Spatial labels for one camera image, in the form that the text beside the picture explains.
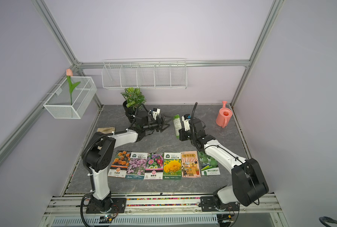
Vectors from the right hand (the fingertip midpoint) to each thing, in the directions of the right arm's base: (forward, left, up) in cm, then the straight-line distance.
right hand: (179, 130), depth 87 cm
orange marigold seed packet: (-18, +38, -14) cm, 44 cm away
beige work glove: (+11, +55, -15) cm, 58 cm away
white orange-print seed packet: (-17, -7, -14) cm, 22 cm away
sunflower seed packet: (-17, +5, -14) cm, 23 cm away
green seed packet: (+3, +1, +2) cm, 4 cm away
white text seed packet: (-18, -18, -14) cm, 29 cm away
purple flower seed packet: (-17, +26, -14) cm, 34 cm away
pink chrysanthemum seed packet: (-18, +16, -14) cm, 28 cm away
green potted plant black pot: (+19, +29, +10) cm, 36 cm away
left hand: (+3, +4, +3) cm, 6 cm away
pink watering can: (+14, -32, -4) cm, 36 cm away
